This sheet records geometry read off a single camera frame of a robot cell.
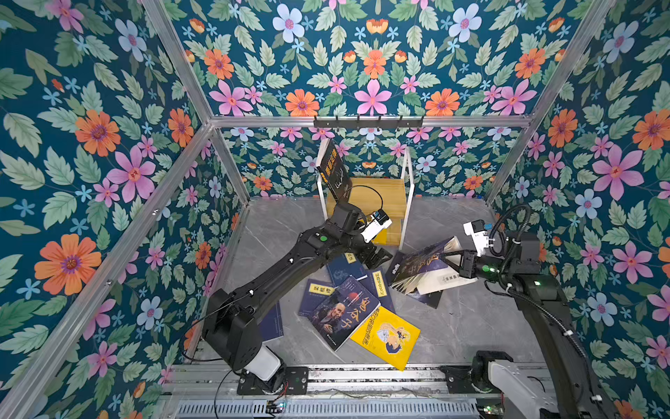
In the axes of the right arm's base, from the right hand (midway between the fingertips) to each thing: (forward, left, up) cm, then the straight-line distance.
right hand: (448, 252), depth 70 cm
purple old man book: (-10, +30, -23) cm, 39 cm away
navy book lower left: (-2, +40, -25) cm, 48 cm away
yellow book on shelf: (+19, +16, -20) cm, 33 cm away
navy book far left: (-14, +53, -25) cm, 60 cm away
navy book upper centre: (+9, +31, -24) cm, 40 cm away
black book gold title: (+26, +33, +6) cm, 42 cm away
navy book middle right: (+2, +18, -24) cm, 30 cm away
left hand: (+4, +17, -2) cm, 18 cm away
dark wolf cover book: (-3, +5, -4) cm, 8 cm away
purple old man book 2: (-3, +7, -5) cm, 9 cm away
